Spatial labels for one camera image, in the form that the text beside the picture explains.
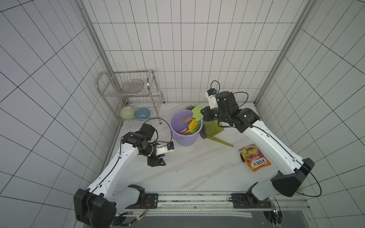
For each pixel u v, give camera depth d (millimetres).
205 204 727
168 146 633
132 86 945
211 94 609
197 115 749
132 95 1175
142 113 1035
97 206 366
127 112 1006
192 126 926
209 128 1011
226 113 508
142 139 527
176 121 874
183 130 959
